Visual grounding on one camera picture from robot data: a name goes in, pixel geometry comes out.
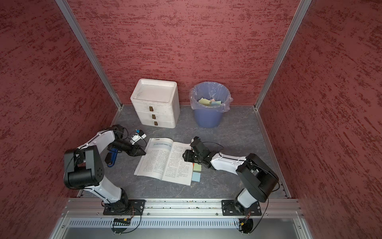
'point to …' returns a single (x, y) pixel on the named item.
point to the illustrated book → (162, 159)
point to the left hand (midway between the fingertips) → (141, 155)
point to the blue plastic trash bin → (209, 119)
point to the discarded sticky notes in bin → (211, 102)
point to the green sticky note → (197, 167)
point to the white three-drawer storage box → (156, 102)
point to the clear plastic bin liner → (210, 90)
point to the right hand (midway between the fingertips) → (186, 158)
